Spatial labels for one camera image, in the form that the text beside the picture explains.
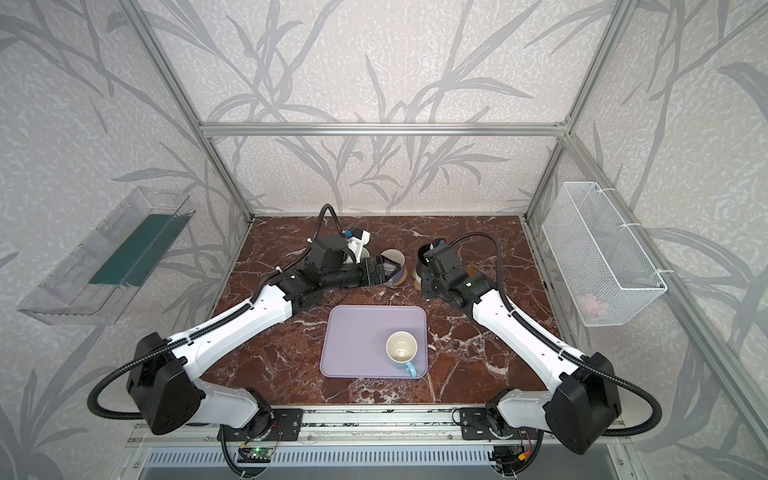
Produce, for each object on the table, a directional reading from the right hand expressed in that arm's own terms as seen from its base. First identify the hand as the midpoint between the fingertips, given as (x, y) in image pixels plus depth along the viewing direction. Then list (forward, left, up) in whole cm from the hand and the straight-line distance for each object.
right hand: (431, 270), depth 83 cm
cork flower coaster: (-1, +4, -3) cm, 5 cm away
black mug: (-1, +3, +4) cm, 5 cm away
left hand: (-4, +10, +8) cm, 13 cm away
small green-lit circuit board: (-41, +44, -19) cm, 63 cm away
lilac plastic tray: (-13, +22, -15) cm, 29 cm away
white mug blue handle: (-17, +9, -14) cm, 23 cm away
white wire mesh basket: (-12, -35, +17) cm, 40 cm away
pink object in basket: (-13, -38, +3) cm, 40 cm away
